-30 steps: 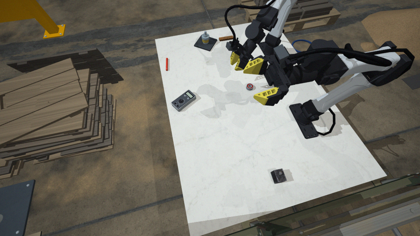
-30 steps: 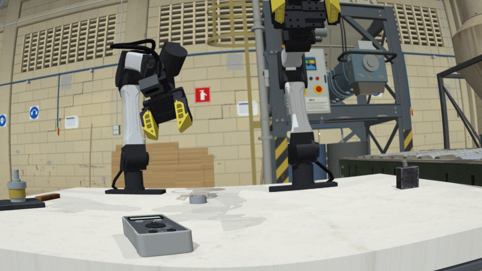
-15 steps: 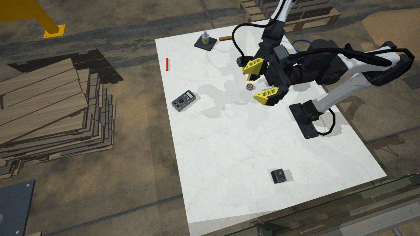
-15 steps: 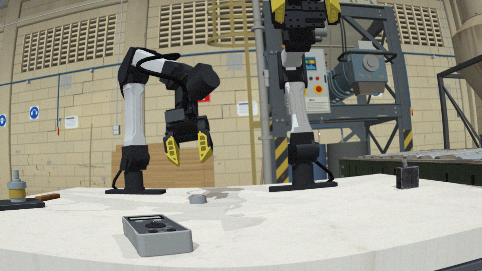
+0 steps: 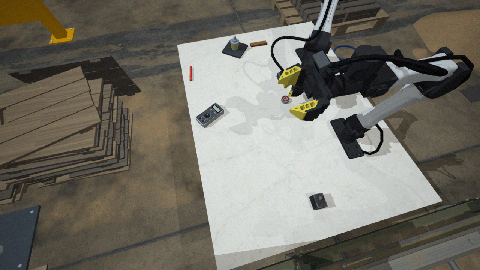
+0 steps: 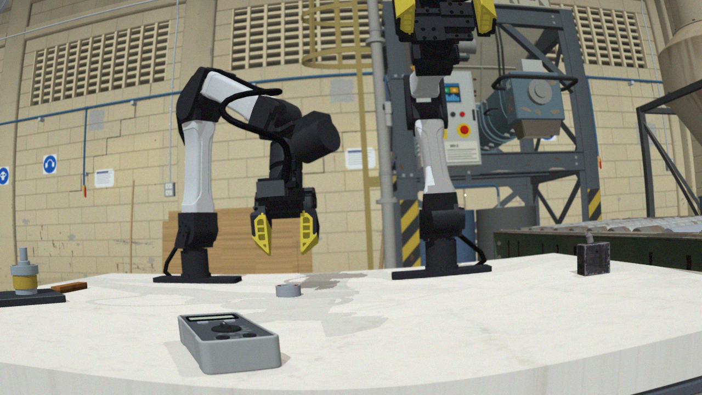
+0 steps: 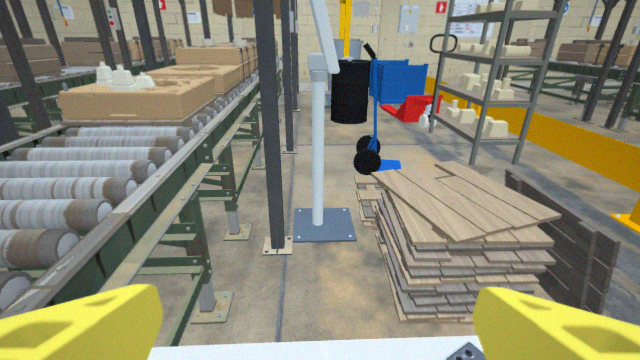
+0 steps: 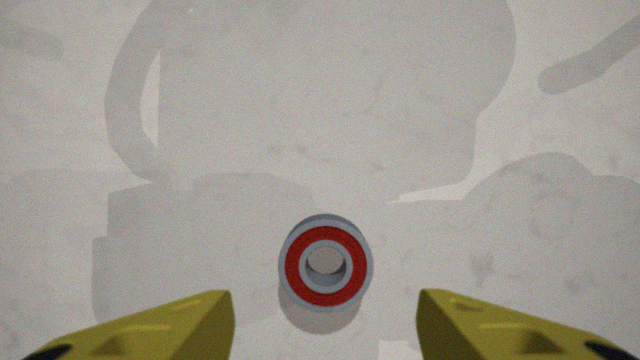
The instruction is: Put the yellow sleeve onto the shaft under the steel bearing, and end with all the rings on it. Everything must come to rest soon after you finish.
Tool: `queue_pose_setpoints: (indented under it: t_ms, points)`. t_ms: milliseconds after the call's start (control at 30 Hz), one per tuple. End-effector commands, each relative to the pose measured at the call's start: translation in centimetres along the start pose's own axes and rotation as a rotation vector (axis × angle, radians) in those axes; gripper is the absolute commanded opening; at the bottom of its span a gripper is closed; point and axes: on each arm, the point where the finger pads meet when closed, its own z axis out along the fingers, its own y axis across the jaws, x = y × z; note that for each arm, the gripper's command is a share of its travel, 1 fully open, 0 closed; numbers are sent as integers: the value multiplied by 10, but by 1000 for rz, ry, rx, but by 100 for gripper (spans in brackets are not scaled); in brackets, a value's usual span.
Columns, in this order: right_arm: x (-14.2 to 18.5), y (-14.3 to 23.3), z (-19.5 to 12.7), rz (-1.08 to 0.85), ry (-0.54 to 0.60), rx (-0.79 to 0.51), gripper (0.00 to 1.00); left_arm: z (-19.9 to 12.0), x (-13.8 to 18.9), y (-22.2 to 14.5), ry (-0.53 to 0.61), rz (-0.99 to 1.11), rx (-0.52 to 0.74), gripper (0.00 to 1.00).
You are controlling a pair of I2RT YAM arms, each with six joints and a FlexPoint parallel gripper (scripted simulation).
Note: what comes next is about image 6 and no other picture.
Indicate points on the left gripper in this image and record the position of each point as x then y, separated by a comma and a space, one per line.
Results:
450, 23

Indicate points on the brown rectangular block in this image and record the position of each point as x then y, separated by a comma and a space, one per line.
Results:
70, 287

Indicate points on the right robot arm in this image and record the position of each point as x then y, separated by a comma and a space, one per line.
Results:
309, 137

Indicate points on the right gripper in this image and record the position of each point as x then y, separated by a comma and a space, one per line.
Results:
300, 203

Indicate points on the yellow sleeve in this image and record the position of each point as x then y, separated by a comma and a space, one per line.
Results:
25, 282

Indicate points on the grey multimeter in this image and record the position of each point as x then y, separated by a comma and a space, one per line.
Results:
228, 342

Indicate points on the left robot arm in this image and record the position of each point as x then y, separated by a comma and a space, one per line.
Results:
440, 217

